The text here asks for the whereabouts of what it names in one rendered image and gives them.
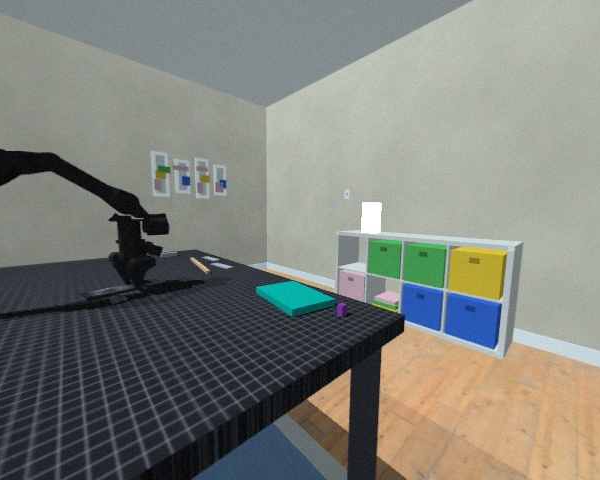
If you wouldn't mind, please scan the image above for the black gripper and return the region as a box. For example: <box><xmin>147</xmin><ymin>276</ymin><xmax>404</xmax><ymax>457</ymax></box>
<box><xmin>109</xmin><ymin>236</ymin><xmax>156</xmax><ymax>290</ymax></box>

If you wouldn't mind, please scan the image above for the black work mat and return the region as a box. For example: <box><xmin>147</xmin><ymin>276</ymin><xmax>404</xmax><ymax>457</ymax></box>
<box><xmin>0</xmin><ymin>250</ymin><xmax>405</xmax><ymax>480</ymax></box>

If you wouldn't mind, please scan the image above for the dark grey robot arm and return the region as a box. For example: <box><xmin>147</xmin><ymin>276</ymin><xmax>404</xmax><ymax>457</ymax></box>
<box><xmin>0</xmin><ymin>149</ymin><xmax>169</xmax><ymax>256</ymax></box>

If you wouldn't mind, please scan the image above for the teal flat slab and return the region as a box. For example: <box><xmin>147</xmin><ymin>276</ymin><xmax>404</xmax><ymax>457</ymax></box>
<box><xmin>256</xmin><ymin>281</ymin><xmax>335</xmax><ymax>317</ymax></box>

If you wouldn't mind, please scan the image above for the tan flat bar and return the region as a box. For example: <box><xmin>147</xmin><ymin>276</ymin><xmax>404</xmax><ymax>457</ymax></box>
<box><xmin>190</xmin><ymin>257</ymin><xmax>210</xmax><ymax>274</ymax></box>

